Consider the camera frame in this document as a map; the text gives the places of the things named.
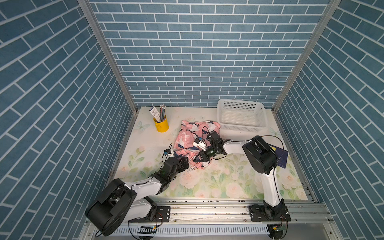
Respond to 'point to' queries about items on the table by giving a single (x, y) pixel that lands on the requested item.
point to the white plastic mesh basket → (241, 115)
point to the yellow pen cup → (162, 126)
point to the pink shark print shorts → (188, 131)
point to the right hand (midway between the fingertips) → (196, 161)
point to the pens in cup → (162, 107)
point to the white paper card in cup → (155, 113)
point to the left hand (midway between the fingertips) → (187, 161)
